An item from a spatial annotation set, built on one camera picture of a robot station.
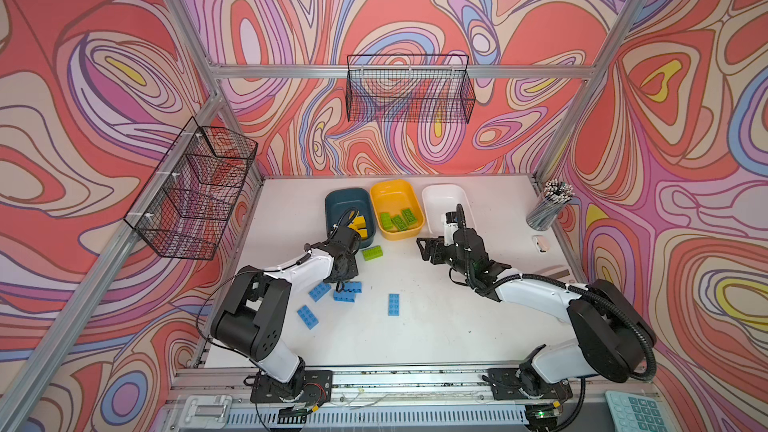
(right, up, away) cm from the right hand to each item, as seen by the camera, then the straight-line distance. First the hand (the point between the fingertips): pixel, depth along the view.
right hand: (429, 245), depth 88 cm
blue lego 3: (-25, -15, -2) cm, 29 cm away
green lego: (-5, +8, +16) cm, 19 cm away
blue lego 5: (-35, -20, -5) cm, 41 cm away
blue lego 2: (-23, -13, 0) cm, 26 cm away
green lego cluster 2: (-8, +5, +16) cm, 18 cm away
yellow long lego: (-22, +6, +14) cm, 27 cm away
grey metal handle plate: (-55, -37, -19) cm, 69 cm away
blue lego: (-33, -14, 0) cm, 36 cm away
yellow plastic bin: (-9, +11, +20) cm, 25 cm away
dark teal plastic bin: (-30, +14, +21) cm, 39 cm away
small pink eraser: (+41, -1, +12) cm, 42 cm away
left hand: (-24, -8, +5) cm, 26 cm away
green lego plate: (-13, +6, +16) cm, 21 cm away
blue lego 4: (-10, -17, -2) cm, 20 cm away
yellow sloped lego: (-21, +2, +11) cm, 24 cm away
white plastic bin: (+7, +14, +24) cm, 29 cm away
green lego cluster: (-17, -4, +9) cm, 20 cm away
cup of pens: (+40, +15, +3) cm, 43 cm away
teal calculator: (+46, -37, -20) cm, 62 cm away
